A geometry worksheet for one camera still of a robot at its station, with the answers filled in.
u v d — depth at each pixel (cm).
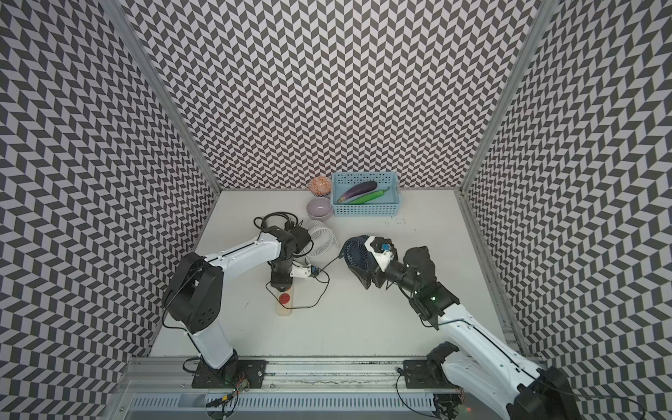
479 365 47
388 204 118
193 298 47
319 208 106
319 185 120
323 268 91
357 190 113
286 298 84
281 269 76
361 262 88
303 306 83
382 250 61
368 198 112
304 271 82
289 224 105
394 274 67
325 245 94
